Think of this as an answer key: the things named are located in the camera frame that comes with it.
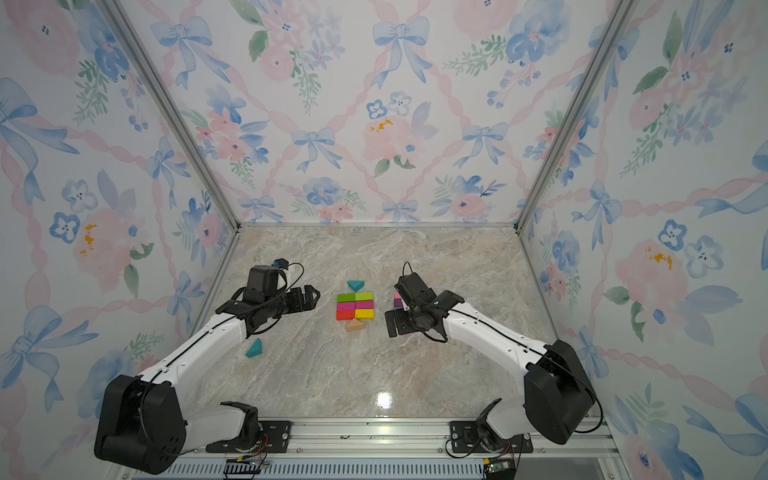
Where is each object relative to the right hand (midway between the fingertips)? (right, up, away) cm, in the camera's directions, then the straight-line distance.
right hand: (405, 319), depth 84 cm
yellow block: (-12, -1, +11) cm, 17 cm away
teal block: (-44, -9, +3) cm, 45 cm away
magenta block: (-18, +2, +11) cm, 21 cm away
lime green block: (-13, +4, +16) cm, 21 cm away
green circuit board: (+23, -34, -11) cm, 42 cm away
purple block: (-2, +2, +14) cm, 14 cm away
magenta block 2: (-13, +2, +13) cm, 18 cm away
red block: (-19, -1, +11) cm, 21 cm away
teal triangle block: (-16, +8, +17) cm, 24 cm away
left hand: (-27, +7, +2) cm, 28 cm away
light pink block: (-3, +9, -17) cm, 19 cm away
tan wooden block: (-15, -3, +8) cm, 17 cm away
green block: (-19, +4, +16) cm, 25 cm away
